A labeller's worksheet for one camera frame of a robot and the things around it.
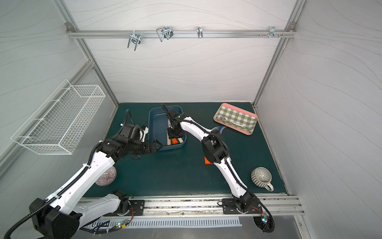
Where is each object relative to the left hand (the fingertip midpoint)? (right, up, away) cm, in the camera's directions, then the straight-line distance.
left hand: (154, 147), depth 76 cm
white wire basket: (-43, +13, -7) cm, 45 cm away
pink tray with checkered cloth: (+53, +15, +35) cm, 66 cm away
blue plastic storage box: (-6, +9, +31) cm, 33 cm away
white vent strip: (-18, -35, -6) cm, 40 cm away
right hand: (+5, +3, +21) cm, 22 cm away
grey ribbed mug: (+59, -18, +7) cm, 62 cm away
